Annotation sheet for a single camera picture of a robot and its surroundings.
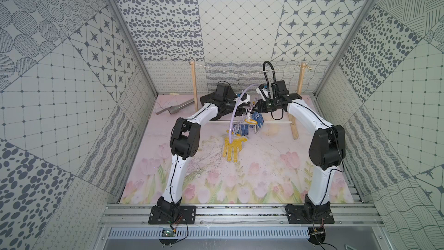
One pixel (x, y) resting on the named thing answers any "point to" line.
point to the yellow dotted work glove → (228, 148)
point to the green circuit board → (167, 232)
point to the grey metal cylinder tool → (176, 109)
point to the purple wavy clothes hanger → (233, 109)
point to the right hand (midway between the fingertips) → (254, 110)
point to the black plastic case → (213, 98)
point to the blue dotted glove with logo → (241, 129)
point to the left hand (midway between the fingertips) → (259, 110)
